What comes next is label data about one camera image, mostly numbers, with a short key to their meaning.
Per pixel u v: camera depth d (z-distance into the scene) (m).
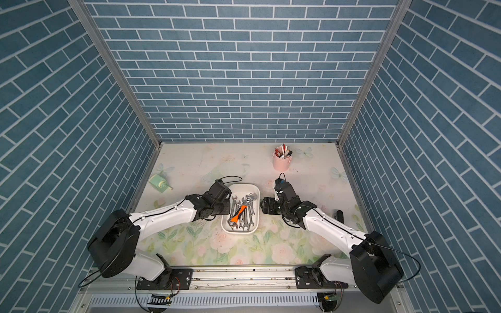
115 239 0.47
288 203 0.65
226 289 0.72
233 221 0.87
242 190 0.95
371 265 0.42
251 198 0.95
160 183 0.94
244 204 0.93
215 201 0.68
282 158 0.99
